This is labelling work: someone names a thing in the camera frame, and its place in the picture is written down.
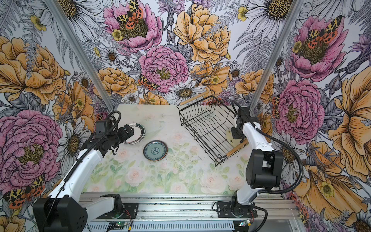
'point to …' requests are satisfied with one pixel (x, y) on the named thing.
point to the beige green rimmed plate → (232, 141)
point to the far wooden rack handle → (188, 100)
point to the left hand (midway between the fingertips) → (128, 137)
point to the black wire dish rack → (209, 123)
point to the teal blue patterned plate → (155, 150)
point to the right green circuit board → (241, 224)
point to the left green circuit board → (121, 224)
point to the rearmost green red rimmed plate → (139, 134)
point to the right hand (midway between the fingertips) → (240, 138)
